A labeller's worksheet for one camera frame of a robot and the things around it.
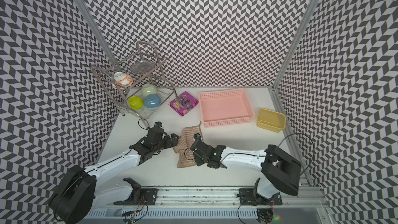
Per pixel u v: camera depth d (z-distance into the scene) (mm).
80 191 400
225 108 1078
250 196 729
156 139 672
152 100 987
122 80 781
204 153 619
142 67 1075
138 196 674
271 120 1020
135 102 980
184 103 1031
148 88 1057
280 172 422
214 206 719
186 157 840
